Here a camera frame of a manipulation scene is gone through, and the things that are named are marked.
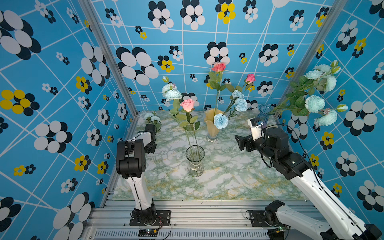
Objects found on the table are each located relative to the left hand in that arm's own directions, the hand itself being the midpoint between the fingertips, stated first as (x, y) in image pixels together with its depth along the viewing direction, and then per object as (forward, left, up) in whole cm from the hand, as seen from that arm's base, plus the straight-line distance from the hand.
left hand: (146, 149), depth 99 cm
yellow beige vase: (+6, -44, +12) cm, 46 cm away
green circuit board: (-45, -10, -3) cm, 47 cm away
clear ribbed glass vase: (-13, -33, +16) cm, 39 cm away
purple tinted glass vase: (+18, -78, +19) cm, 82 cm away
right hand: (-8, -58, +30) cm, 66 cm away
